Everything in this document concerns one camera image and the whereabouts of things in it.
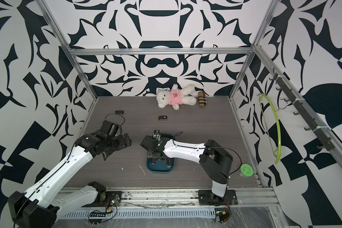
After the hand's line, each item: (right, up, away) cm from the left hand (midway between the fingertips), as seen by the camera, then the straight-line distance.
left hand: (124, 140), depth 79 cm
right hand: (+14, -7, +7) cm, 17 cm away
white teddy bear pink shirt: (+29, +27, +32) cm, 51 cm away
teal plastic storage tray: (+21, -16, +7) cm, 27 cm away
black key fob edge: (+19, +12, +27) cm, 35 cm away
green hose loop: (+75, +15, -11) cm, 77 cm away
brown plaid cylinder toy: (+50, +26, +37) cm, 67 cm away
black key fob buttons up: (-14, +15, +30) cm, 36 cm away
